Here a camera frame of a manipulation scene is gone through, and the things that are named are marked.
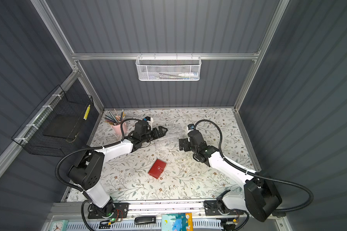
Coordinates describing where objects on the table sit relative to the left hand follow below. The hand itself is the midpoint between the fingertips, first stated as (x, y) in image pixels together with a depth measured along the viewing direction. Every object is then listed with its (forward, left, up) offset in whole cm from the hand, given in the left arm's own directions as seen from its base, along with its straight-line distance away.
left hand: (166, 132), depth 89 cm
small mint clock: (-46, +50, -12) cm, 69 cm away
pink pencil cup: (+8, +34, -6) cm, 36 cm away
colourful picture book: (-45, -7, -12) cm, 47 cm away
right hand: (-6, -14, +1) cm, 15 cm away
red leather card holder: (-19, +5, -11) cm, 22 cm away
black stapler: (-44, +9, -10) cm, 46 cm away
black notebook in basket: (-7, +52, +16) cm, 54 cm away
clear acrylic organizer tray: (+1, -2, -12) cm, 13 cm away
